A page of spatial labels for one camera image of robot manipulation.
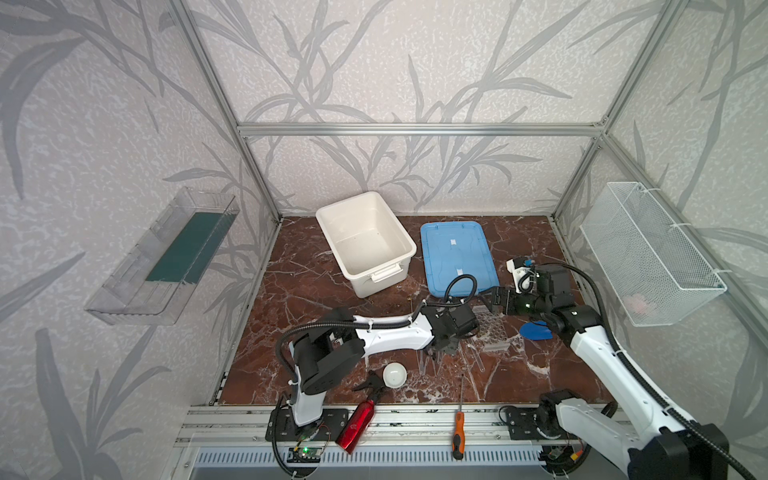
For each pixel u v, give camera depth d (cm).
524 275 71
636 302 72
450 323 66
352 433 70
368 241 111
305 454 71
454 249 109
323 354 46
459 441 69
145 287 62
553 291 61
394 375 81
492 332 89
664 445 37
